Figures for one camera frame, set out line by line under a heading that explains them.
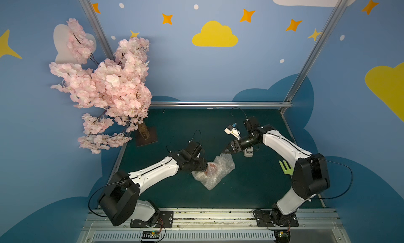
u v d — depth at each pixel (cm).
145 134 100
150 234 73
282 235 73
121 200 41
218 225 73
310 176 46
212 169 82
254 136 66
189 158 65
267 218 75
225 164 84
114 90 59
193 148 66
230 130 78
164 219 74
